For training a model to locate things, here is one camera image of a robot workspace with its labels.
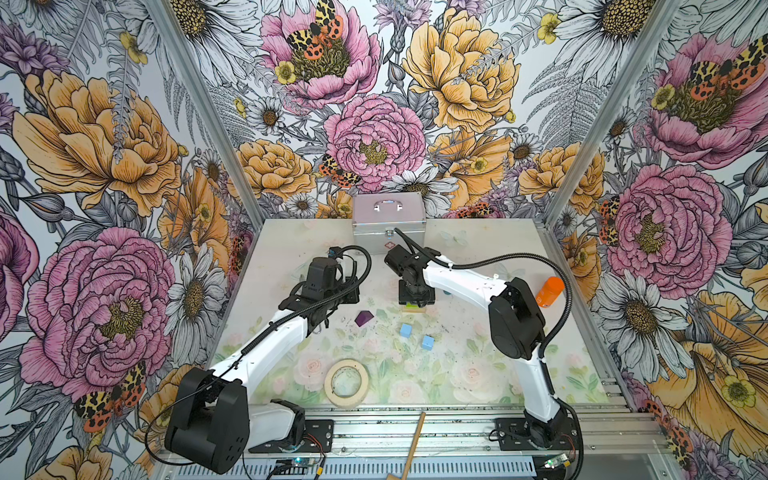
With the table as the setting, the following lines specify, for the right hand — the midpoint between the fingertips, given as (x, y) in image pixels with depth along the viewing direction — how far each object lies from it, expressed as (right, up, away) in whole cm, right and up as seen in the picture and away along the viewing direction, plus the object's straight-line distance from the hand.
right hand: (416, 307), depth 92 cm
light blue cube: (-3, -7, -2) cm, 8 cm away
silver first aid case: (-13, +28, +13) cm, 34 cm away
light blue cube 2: (+3, -10, -4) cm, 11 cm away
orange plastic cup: (+40, +5, 0) cm, 41 cm away
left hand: (-17, +6, -6) cm, 19 cm away
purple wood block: (-16, -3, +1) cm, 17 cm away
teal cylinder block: (+4, +8, -27) cm, 28 cm away
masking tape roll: (-17, -21, -14) cm, 31 cm away
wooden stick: (-2, -30, -19) cm, 35 cm away
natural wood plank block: (-3, -1, +4) cm, 5 cm away
